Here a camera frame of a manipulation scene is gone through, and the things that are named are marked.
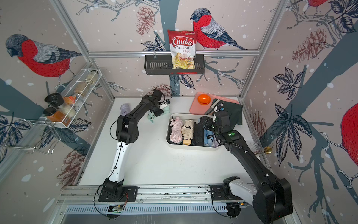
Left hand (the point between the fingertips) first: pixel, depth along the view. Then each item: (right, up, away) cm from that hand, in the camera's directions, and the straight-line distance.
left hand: (160, 108), depth 107 cm
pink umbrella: (+14, -16, -23) cm, 31 cm away
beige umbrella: (+21, -14, -17) cm, 31 cm away
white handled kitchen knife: (+42, 0, +6) cm, 42 cm away
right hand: (+32, -6, -25) cm, 41 cm away
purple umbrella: (+40, -24, -15) cm, 49 cm away
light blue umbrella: (+35, -19, -17) cm, 43 cm away
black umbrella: (+28, -17, -19) cm, 38 cm away
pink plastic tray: (+29, 0, +10) cm, 31 cm away
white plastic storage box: (+19, -24, -20) cm, 37 cm away
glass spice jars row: (-39, +11, -30) cm, 50 cm away
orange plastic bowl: (+36, +7, +7) cm, 37 cm away
